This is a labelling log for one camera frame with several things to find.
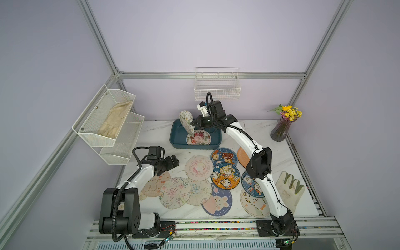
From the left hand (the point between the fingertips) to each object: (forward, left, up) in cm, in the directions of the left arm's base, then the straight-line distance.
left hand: (172, 166), depth 90 cm
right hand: (+16, -9, +18) cm, 26 cm away
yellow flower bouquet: (+25, -70, +20) cm, 77 cm away
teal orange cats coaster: (-3, -32, -6) cm, 32 cm away
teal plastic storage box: (+26, 0, -2) cm, 26 cm away
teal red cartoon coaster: (-10, -46, -4) cm, 48 cm away
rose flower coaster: (+25, -17, -4) cm, 30 cm away
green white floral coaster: (+23, -8, +18) cm, 30 cm away
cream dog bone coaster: (-21, -46, -5) cm, 51 cm away
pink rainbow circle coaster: (+2, -16, -5) cm, 17 cm away
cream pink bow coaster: (-14, -3, -4) cm, 15 cm away
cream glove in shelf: (+14, +28, +25) cm, 40 cm away
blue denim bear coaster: (+11, -32, -5) cm, 34 cm away
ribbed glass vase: (+23, -70, +4) cm, 73 cm away
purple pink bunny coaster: (-19, -27, -5) cm, 34 cm away
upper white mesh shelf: (+16, +37, +27) cm, 48 cm away
